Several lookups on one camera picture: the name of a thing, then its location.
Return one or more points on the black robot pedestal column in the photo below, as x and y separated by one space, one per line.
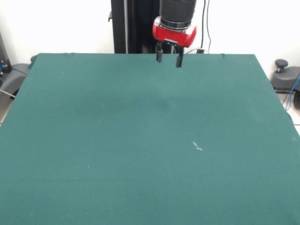
138 25

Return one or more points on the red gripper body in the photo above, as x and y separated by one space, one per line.
173 36

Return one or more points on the black electronic device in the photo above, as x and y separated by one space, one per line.
4 63

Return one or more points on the black levelling knob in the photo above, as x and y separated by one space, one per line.
281 62

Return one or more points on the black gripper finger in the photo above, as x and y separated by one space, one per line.
159 56
179 62

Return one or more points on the dark green tablecloth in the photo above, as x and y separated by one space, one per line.
140 140

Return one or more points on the silver metal rod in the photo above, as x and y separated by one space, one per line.
7 92

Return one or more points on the grey robot base foot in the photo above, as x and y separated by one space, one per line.
14 77
287 79

